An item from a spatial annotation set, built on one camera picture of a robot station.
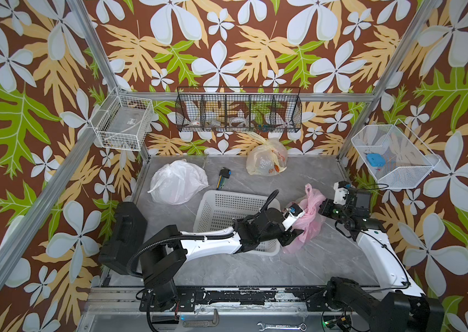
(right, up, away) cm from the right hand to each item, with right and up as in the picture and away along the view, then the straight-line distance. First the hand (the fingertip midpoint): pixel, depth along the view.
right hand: (318, 201), depth 83 cm
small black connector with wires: (-40, +12, +28) cm, 50 cm away
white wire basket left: (-82, +34, +3) cm, 89 cm away
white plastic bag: (-62, +7, +14) cm, 64 cm away
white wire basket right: (+31, +18, -1) cm, 36 cm away
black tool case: (-74, -10, -7) cm, 75 cm away
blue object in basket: (+24, +17, +1) cm, 30 cm away
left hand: (-11, -7, -9) cm, 16 cm away
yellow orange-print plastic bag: (-17, +20, +21) cm, 33 cm away
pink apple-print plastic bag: (-5, 0, -5) cm, 7 cm away
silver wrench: (-11, -41, -14) cm, 45 cm away
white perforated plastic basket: (-42, -5, +13) cm, 44 cm away
